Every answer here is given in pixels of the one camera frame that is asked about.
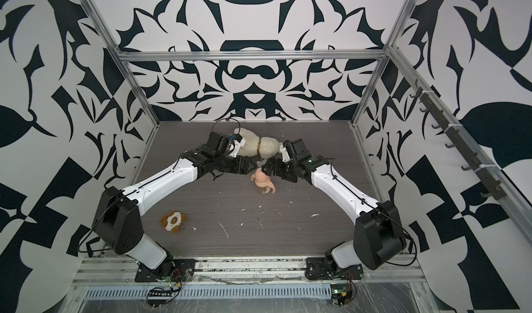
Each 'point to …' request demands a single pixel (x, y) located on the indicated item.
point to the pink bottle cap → (261, 176)
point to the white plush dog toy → (266, 147)
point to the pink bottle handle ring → (263, 185)
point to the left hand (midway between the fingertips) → (249, 162)
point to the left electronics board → (158, 298)
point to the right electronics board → (341, 293)
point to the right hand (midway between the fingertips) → (270, 168)
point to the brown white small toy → (172, 221)
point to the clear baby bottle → (266, 190)
